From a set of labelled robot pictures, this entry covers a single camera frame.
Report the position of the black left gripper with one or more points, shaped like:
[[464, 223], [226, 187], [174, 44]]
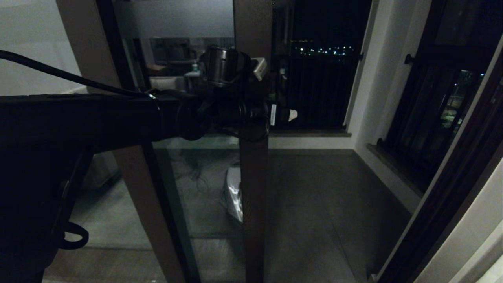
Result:
[[253, 116]]

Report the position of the brown framed sliding glass door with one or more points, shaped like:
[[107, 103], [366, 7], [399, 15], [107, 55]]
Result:
[[255, 196]]

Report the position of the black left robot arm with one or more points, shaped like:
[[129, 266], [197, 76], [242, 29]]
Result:
[[59, 137]]

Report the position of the black metal balcony railing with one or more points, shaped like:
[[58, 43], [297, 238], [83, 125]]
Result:
[[322, 90]]

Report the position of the silver cylinder of left wrist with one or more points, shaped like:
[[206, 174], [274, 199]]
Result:
[[224, 65]]

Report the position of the short stone window sill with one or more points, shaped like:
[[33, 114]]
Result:
[[393, 169]]

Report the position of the brown framed fixed glass panel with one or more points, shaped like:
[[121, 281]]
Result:
[[82, 31]]

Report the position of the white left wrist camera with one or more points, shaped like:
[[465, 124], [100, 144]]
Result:
[[259, 67]]

